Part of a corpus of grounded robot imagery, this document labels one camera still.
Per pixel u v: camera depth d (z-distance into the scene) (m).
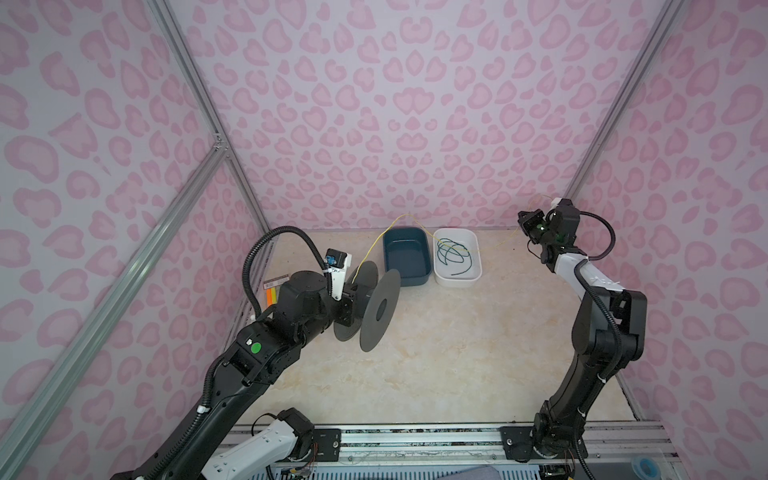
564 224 0.72
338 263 0.53
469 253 1.13
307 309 0.44
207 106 0.84
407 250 1.14
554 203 0.84
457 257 1.11
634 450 0.73
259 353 0.42
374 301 0.59
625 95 0.82
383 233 1.11
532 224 0.84
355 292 0.57
